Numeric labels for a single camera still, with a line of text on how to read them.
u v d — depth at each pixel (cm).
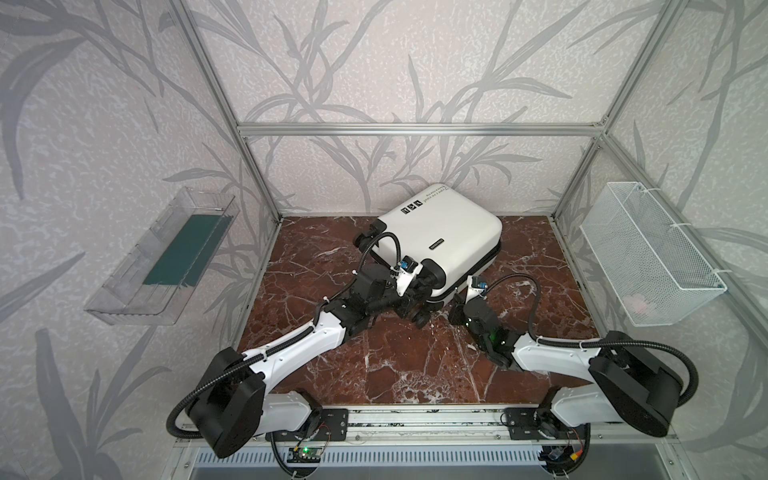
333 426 73
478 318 65
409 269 68
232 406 40
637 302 72
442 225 91
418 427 75
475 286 76
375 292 61
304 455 71
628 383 43
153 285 63
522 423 74
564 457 74
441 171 111
